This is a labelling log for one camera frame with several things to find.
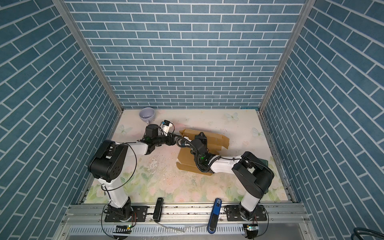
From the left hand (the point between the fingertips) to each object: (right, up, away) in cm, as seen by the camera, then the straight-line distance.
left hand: (178, 136), depth 95 cm
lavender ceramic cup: (-27, +15, +20) cm, 37 cm away
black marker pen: (-7, -37, -20) cm, 43 cm away
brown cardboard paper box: (+5, -15, +2) cm, 16 cm away
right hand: (+16, +4, -8) cm, 18 cm away
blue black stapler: (+21, -37, -22) cm, 48 cm away
